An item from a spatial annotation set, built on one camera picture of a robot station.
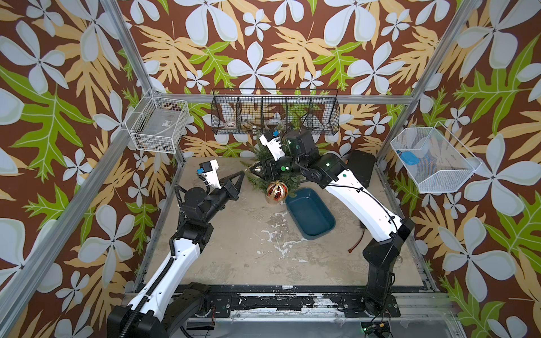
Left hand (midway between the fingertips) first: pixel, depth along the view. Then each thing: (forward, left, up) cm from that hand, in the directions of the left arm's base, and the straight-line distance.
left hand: (244, 171), depth 68 cm
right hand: (+1, -3, +1) cm, 4 cm away
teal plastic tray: (+5, -28, -37) cm, 46 cm away
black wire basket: (+41, -8, -4) cm, 42 cm away
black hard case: (+34, -59, -32) cm, 76 cm away
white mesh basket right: (+13, -74, -7) cm, 76 cm away
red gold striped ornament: (-4, -11, -6) cm, 13 cm away
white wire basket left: (+27, +38, -1) cm, 47 cm away
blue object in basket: (+17, -67, -10) cm, 70 cm away
